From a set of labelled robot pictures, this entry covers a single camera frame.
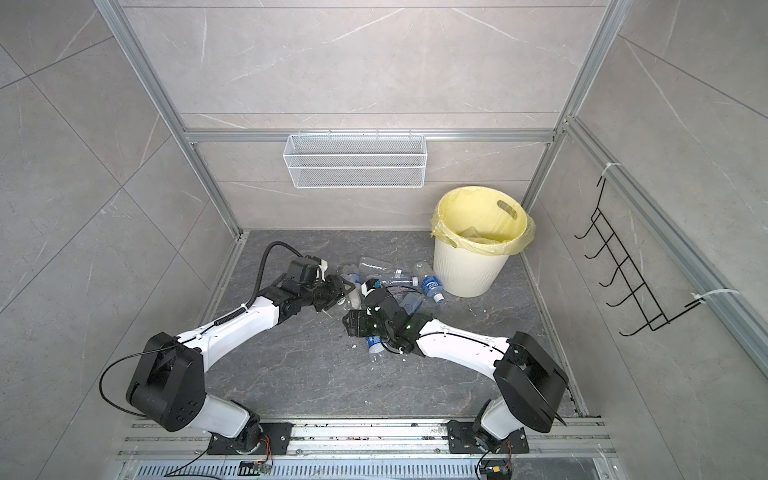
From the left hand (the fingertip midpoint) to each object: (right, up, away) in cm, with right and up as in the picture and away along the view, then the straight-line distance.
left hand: (352, 283), depth 85 cm
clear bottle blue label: (+25, -2, +12) cm, 28 cm away
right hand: (0, -9, -4) cm, 10 cm away
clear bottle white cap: (+5, +4, +20) cm, 21 cm away
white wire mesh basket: (-1, +41, +15) cm, 43 cm away
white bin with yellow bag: (+41, +17, +16) cm, 47 cm away
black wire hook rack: (+66, -3, -24) cm, 70 cm away
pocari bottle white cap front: (+7, -19, 0) cm, 20 cm away
